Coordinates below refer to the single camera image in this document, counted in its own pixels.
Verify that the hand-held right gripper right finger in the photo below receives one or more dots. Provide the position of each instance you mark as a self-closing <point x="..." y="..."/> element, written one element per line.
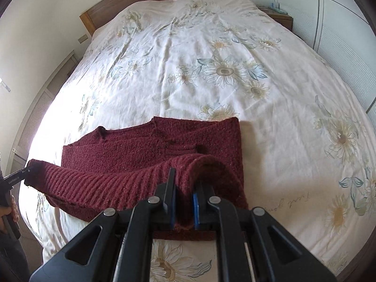
<point x="196" y="211"/>

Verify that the person's dark clothing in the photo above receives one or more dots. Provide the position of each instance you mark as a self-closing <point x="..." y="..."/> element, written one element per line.
<point x="13" y="258"/>

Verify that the white wardrobe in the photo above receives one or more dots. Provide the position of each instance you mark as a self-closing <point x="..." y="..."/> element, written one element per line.
<point x="337" y="29"/>

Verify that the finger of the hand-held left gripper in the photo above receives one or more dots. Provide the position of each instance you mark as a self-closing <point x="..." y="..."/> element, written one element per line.
<point x="14" y="177"/>

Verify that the beige wall socket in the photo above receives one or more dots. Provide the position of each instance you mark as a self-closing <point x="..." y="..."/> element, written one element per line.
<point x="83" y="38"/>

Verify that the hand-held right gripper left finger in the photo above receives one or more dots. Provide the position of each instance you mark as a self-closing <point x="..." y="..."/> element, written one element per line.
<point x="171" y="211"/>

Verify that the white floral bed blanket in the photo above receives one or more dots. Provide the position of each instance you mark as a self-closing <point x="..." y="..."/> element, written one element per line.
<point x="235" y="94"/>

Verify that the clear glass tray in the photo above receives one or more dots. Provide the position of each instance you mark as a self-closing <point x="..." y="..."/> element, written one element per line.
<point x="276" y="8"/>

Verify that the wooden nightstand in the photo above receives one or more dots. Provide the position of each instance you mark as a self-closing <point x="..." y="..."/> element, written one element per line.
<point x="282" y="20"/>

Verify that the dark red knit sweater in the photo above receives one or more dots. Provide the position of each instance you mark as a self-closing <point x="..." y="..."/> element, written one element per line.
<point x="132" y="158"/>

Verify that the wooden headboard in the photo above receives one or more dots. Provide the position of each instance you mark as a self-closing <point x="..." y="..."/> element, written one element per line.
<point x="141" y="3"/>

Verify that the person's left hand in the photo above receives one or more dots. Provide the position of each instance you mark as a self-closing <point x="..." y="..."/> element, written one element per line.
<point x="14" y="208"/>

